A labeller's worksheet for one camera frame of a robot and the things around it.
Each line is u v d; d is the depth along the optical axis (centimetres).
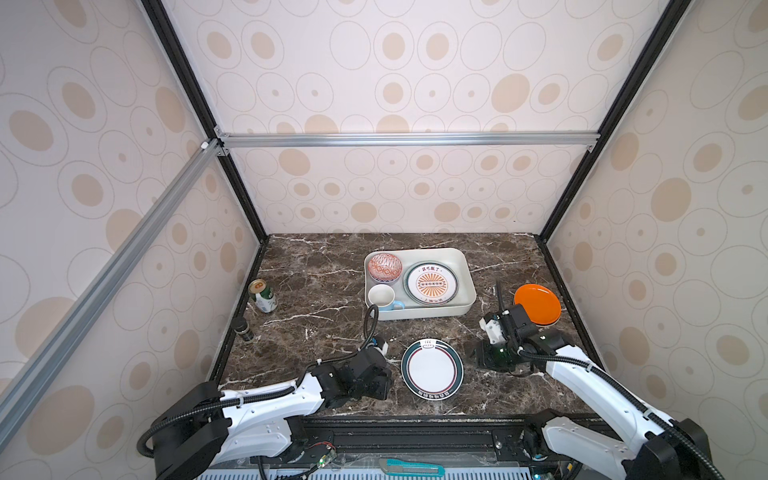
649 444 40
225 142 90
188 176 77
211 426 41
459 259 104
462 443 76
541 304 98
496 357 71
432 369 86
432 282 103
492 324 76
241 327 85
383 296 94
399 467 70
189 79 78
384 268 106
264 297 92
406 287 103
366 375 63
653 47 73
